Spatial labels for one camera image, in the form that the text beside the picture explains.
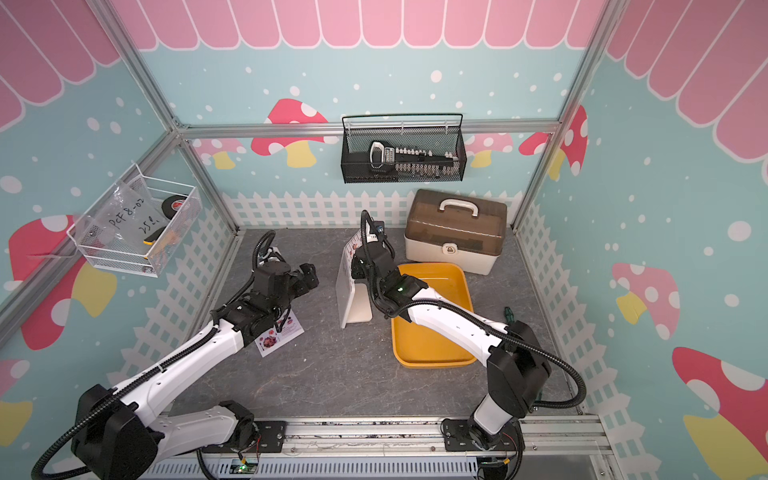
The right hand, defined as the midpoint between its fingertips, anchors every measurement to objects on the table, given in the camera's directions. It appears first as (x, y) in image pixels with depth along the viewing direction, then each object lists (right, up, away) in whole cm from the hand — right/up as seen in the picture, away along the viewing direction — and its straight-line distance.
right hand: (359, 250), depth 79 cm
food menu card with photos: (-3, +1, +5) cm, 6 cm away
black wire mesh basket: (-2, +24, +8) cm, 25 cm away
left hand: (-16, -7, +3) cm, 18 cm away
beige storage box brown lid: (+30, +6, +13) cm, 33 cm away
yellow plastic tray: (+16, -28, +10) cm, 34 cm away
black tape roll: (-50, +12, 0) cm, 52 cm away
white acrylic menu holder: (-2, -12, 0) cm, 12 cm away
